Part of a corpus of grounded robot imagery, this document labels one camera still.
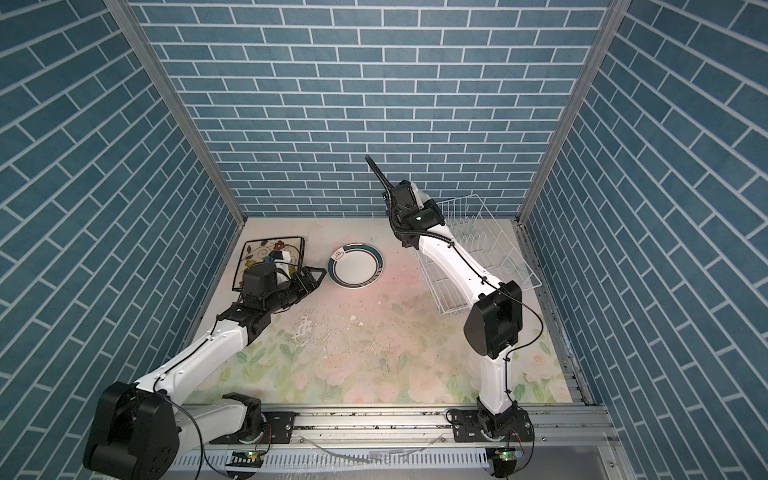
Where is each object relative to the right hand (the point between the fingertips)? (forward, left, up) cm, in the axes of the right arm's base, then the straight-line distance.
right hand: (440, 212), depth 85 cm
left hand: (-18, +30, -11) cm, 37 cm away
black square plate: (0, +63, -23) cm, 67 cm away
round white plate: (-1, +27, -26) cm, 38 cm away
